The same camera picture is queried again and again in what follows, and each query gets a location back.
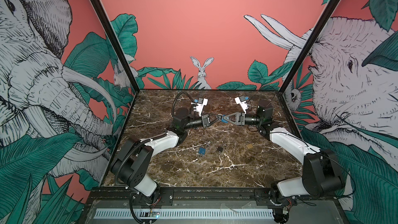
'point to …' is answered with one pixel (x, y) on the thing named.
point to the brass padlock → (249, 146)
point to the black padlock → (220, 149)
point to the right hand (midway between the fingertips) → (224, 119)
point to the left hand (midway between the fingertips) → (221, 117)
